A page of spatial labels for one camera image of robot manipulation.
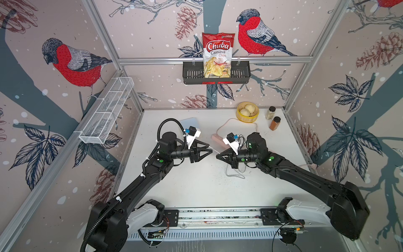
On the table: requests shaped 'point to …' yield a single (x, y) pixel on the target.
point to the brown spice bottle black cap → (275, 123)
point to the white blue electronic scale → (191, 122)
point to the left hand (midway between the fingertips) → (211, 147)
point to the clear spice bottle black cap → (271, 113)
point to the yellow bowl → (254, 115)
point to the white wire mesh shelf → (99, 124)
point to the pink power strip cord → (311, 166)
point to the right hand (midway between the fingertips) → (218, 156)
